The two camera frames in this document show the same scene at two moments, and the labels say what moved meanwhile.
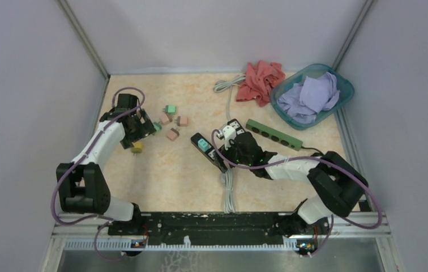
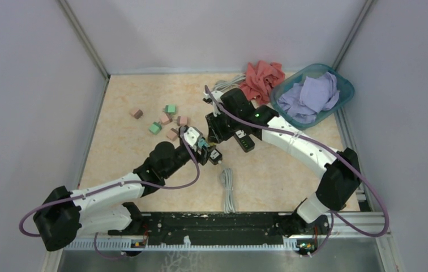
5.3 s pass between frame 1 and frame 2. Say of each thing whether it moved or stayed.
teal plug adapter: stayed
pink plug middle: stayed
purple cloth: stayed
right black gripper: moved
